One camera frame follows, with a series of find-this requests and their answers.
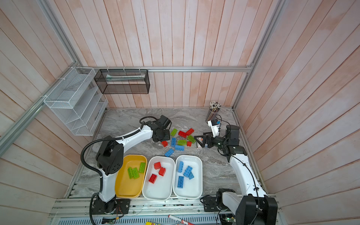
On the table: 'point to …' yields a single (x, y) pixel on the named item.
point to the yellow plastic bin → (128, 188)
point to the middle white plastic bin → (163, 188)
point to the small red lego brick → (189, 143)
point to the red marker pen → (183, 222)
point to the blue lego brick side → (179, 147)
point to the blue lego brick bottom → (180, 181)
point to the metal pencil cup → (214, 107)
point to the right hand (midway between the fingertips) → (200, 135)
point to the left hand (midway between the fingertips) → (165, 139)
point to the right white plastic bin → (192, 188)
